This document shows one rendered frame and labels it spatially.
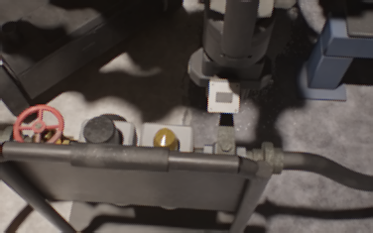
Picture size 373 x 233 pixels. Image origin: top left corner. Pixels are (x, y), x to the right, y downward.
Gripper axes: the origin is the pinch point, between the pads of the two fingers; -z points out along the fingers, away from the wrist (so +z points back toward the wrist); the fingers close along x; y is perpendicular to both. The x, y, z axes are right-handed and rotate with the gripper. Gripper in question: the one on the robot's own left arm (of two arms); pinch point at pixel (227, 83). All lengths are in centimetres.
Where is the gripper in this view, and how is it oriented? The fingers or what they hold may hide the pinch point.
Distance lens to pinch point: 68.3
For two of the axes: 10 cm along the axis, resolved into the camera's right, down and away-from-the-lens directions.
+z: 0.0, -4.6, -8.9
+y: -0.7, 8.8, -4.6
